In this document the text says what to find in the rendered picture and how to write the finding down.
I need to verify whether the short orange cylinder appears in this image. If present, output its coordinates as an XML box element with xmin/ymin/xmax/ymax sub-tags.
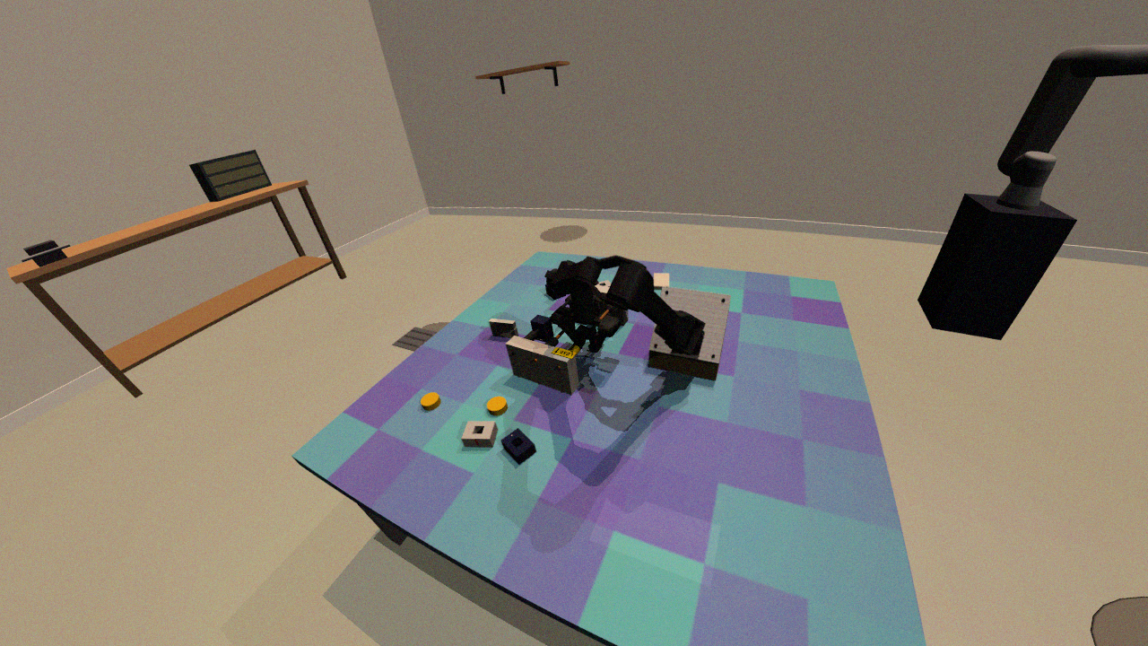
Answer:
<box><xmin>421</xmin><ymin>392</ymin><xmax>441</xmax><ymax>411</ymax></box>
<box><xmin>487</xmin><ymin>397</ymin><xmax>509</xmax><ymax>417</ymax></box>

